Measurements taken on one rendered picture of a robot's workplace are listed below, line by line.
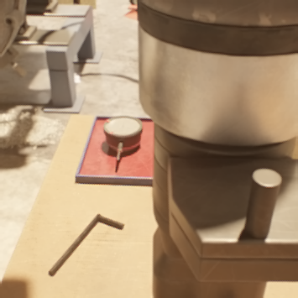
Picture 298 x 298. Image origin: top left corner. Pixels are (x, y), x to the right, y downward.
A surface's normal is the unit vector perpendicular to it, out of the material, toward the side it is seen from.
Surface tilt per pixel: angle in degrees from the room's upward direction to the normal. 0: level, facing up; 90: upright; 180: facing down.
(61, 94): 90
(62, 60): 90
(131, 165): 0
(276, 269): 90
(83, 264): 0
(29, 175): 0
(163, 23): 90
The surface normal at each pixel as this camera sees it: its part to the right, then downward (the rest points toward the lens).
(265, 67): 0.18, 0.55
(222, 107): -0.19, 0.57
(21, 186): 0.00, -0.82
